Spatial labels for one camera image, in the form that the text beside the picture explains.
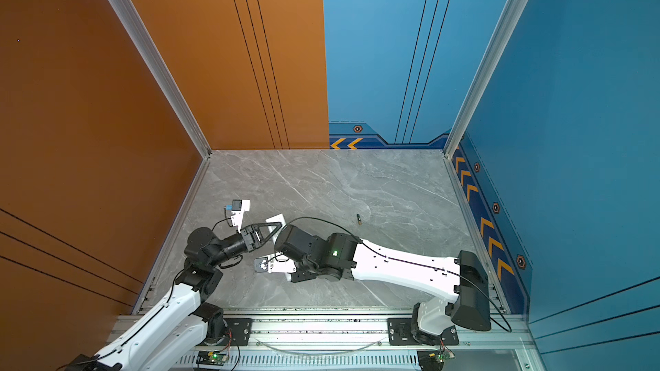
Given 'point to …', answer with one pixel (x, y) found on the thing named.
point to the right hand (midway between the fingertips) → (287, 253)
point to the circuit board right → (444, 355)
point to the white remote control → (280, 219)
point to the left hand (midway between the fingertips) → (280, 227)
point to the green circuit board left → (212, 357)
